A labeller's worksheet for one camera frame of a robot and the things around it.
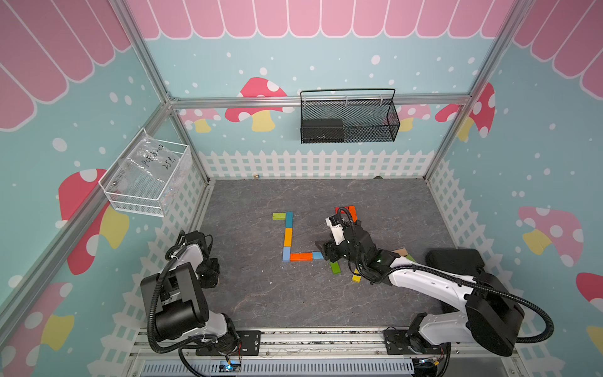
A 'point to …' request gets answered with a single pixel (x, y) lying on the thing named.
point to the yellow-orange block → (288, 235)
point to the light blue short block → (286, 254)
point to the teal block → (289, 220)
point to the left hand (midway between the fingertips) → (218, 279)
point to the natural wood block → (402, 251)
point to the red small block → (337, 210)
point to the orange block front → (301, 257)
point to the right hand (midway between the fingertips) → (322, 239)
